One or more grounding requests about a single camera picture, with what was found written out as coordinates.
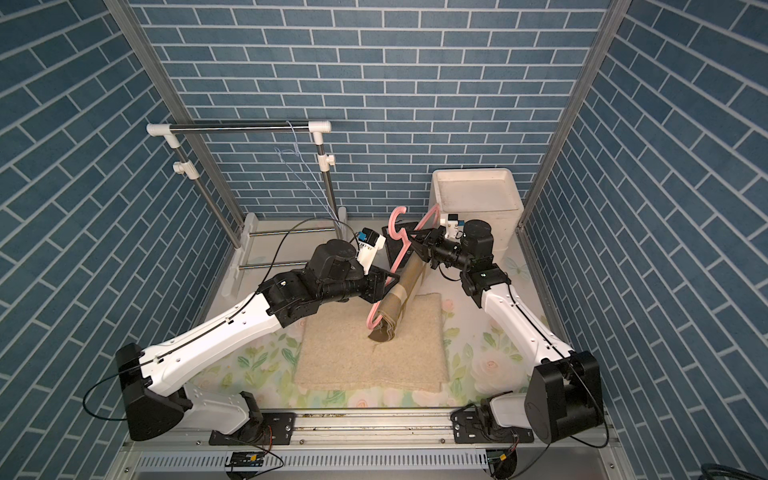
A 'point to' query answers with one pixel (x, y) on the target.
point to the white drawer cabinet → (488, 195)
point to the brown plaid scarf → (407, 269)
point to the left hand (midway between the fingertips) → (403, 279)
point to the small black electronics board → (246, 459)
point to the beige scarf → (336, 348)
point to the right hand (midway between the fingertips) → (409, 236)
